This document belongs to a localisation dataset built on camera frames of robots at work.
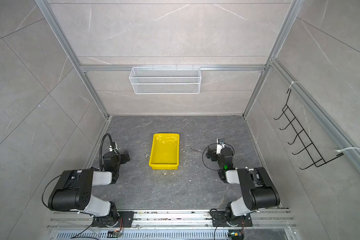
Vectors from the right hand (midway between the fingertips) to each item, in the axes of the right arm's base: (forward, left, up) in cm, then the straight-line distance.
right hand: (216, 145), depth 94 cm
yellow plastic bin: (-2, +34, -7) cm, 35 cm away
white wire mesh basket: (+39, +33, +24) cm, 56 cm away
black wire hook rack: (-18, -33, +26) cm, 45 cm away
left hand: (-1, +64, 0) cm, 64 cm away
